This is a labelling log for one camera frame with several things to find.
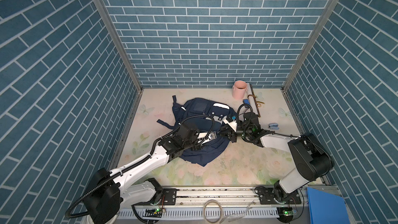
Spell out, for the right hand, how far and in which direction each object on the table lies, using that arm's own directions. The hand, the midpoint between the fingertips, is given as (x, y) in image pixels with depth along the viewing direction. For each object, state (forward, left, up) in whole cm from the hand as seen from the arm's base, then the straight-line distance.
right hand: (218, 129), depth 86 cm
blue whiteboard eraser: (+31, -20, -9) cm, 38 cm away
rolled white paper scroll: (+32, -24, -9) cm, 41 cm away
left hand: (-5, +7, +4) cm, 10 cm away
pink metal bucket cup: (+34, -14, -2) cm, 37 cm away
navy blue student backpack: (+17, +22, -5) cm, 29 cm away
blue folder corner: (-31, -53, -13) cm, 62 cm away
